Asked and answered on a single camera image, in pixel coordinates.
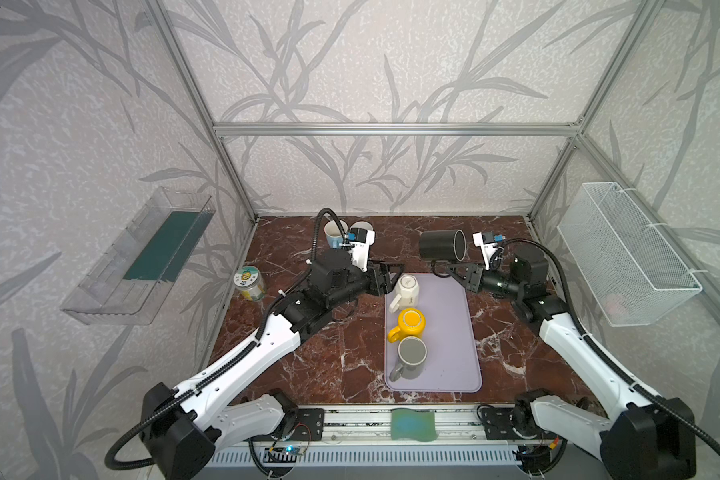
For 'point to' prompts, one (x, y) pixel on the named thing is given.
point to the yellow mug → (411, 322)
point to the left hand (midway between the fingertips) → (401, 260)
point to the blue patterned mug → (363, 224)
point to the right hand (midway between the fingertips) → (448, 259)
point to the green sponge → (407, 423)
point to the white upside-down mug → (407, 288)
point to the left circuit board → (287, 454)
